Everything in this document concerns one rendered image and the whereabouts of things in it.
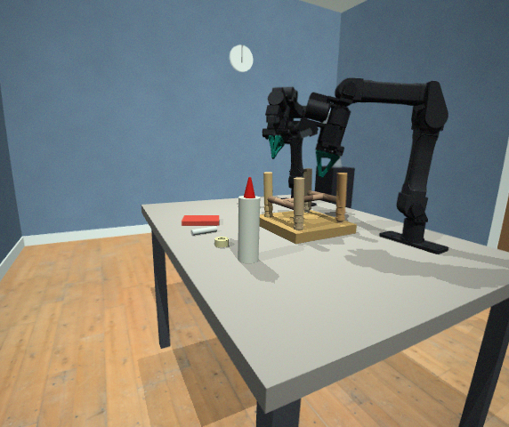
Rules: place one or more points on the yellow flat stool seat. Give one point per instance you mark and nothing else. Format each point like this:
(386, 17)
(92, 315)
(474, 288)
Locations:
(316, 226)

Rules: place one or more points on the red flat rectangular block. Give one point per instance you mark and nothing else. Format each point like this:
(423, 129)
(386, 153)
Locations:
(200, 220)

